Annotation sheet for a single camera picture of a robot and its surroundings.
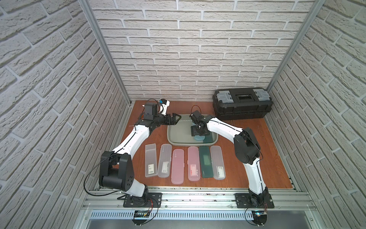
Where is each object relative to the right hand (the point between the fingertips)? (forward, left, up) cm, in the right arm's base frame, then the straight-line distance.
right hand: (199, 132), depth 97 cm
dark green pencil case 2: (-5, -6, -1) cm, 8 cm away
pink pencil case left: (-22, +16, -4) cm, 27 cm away
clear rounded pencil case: (-18, +23, -3) cm, 30 cm away
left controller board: (-46, +35, -6) cm, 58 cm away
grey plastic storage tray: (-1, +14, 0) cm, 14 cm away
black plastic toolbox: (+13, -31, +13) cm, 36 cm away
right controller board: (-50, -25, -5) cm, 56 cm away
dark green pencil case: (-21, -2, -3) cm, 22 cm away
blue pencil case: (-5, +1, 0) cm, 5 cm away
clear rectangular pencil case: (-21, +32, -1) cm, 38 cm away
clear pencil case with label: (-23, -9, -3) cm, 25 cm away
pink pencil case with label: (-25, +6, -3) cm, 26 cm away
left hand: (+2, +14, +18) cm, 23 cm away
